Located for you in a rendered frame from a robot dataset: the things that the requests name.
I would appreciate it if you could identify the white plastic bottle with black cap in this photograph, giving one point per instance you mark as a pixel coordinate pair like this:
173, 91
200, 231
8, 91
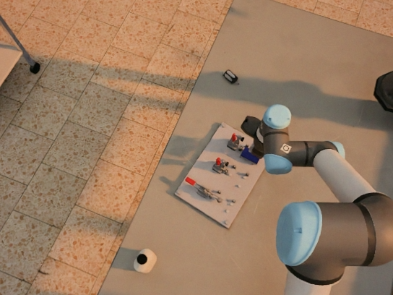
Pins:
145, 261

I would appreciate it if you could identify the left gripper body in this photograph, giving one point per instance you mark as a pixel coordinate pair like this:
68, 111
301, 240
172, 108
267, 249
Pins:
250, 126

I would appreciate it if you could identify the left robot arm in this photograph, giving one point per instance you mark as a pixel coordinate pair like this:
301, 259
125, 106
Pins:
317, 240

